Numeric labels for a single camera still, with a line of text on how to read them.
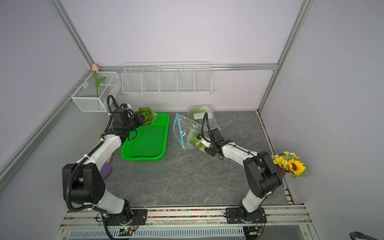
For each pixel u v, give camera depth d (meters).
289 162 0.65
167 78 1.00
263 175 0.45
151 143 1.02
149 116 0.87
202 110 1.12
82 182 0.44
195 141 0.90
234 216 0.73
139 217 0.73
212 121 1.09
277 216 0.75
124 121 0.68
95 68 0.89
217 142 0.72
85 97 0.79
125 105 0.79
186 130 0.85
